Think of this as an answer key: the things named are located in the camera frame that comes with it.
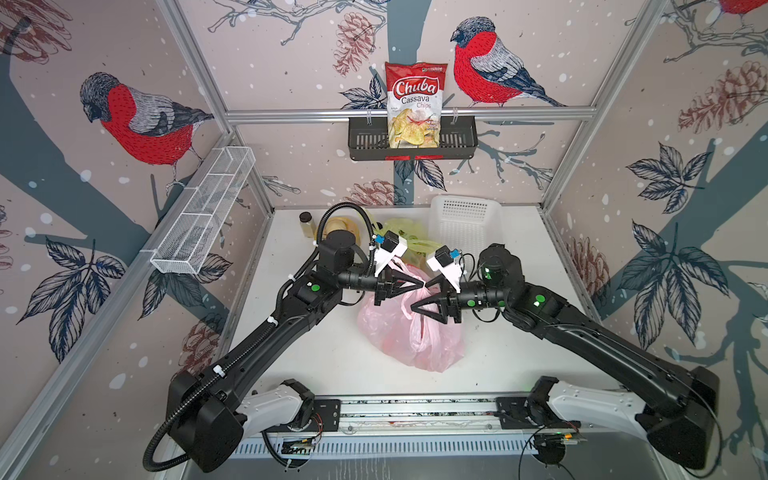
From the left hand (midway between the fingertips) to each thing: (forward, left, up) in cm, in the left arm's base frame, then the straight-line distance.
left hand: (422, 281), depth 62 cm
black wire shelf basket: (+51, +14, +1) cm, 53 cm away
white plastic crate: (+44, -23, -31) cm, 59 cm away
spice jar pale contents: (+39, +38, -26) cm, 60 cm away
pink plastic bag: (-9, +4, -6) cm, 12 cm away
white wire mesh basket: (+14, +57, -2) cm, 59 cm away
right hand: (-2, +1, -4) cm, 5 cm away
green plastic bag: (+23, -1, -17) cm, 29 cm away
